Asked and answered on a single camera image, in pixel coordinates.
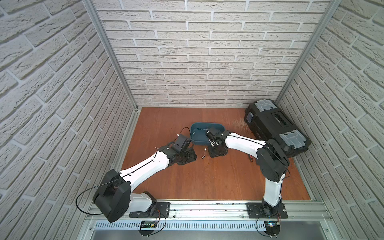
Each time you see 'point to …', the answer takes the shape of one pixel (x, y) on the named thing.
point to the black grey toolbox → (265, 118)
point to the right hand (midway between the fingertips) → (214, 154)
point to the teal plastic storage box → (198, 130)
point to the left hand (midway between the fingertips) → (197, 155)
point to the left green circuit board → (147, 227)
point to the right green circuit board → (272, 228)
